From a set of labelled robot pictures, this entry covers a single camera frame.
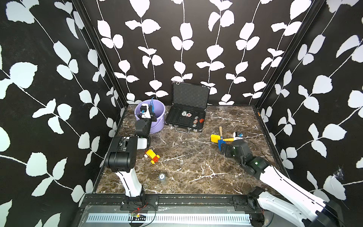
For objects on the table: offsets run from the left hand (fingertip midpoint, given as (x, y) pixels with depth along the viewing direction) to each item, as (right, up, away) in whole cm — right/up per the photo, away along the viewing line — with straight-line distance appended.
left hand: (150, 103), depth 88 cm
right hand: (+47, -24, -6) cm, 53 cm away
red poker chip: (+31, -9, +23) cm, 40 cm away
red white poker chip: (+25, -7, +24) cm, 35 cm away
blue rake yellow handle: (0, -2, +5) cm, 5 cm away
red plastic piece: (+35, -12, +21) cm, 42 cm away
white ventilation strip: (+15, -61, -18) cm, 65 cm away
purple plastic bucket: (+3, -4, +12) cm, 13 cm away
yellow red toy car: (0, -32, -1) cm, 32 cm away
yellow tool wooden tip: (+44, -24, +11) cm, 51 cm away
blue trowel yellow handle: (+47, -26, +10) cm, 55 cm away
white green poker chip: (+21, -6, +26) cm, 34 cm away
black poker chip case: (+24, -4, +26) cm, 36 cm away
